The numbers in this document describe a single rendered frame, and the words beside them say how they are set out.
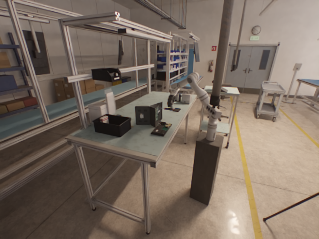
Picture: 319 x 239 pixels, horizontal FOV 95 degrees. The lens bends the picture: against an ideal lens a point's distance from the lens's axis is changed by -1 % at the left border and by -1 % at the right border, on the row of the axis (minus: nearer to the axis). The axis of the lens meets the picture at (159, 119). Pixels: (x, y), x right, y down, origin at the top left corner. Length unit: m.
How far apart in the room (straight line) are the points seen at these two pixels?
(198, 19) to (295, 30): 3.71
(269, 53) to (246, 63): 0.90
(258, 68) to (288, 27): 1.66
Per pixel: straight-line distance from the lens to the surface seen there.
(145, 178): 1.30
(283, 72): 8.31
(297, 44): 8.35
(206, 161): 1.75
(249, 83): 8.16
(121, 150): 1.24
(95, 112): 1.66
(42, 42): 2.83
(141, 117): 1.57
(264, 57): 8.14
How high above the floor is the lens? 1.69
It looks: 23 degrees down
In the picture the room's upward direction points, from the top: straight up
